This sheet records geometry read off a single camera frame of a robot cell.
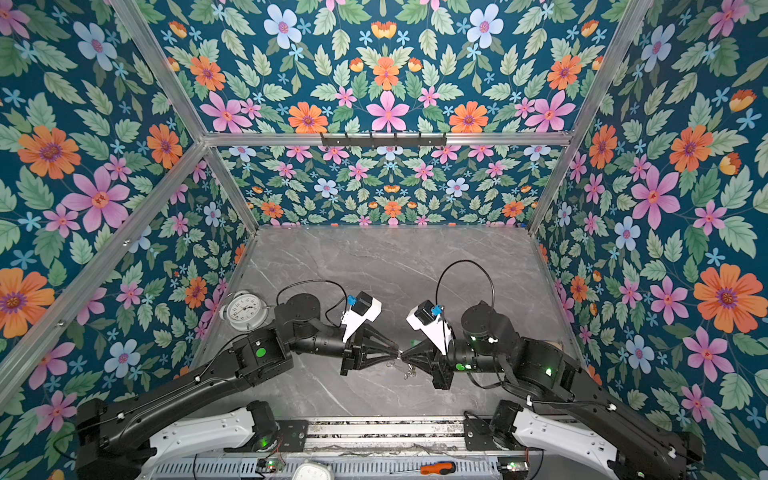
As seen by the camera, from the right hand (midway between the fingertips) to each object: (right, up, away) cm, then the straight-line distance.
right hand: (404, 355), depth 56 cm
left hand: (-2, +1, -3) cm, 4 cm away
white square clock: (-21, -30, +10) cm, 38 cm away
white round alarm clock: (-51, +1, +36) cm, 63 cm away
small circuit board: (-33, -31, +14) cm, 47 cm away
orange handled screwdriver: (+8, -30, +12) cm, 33 cm away
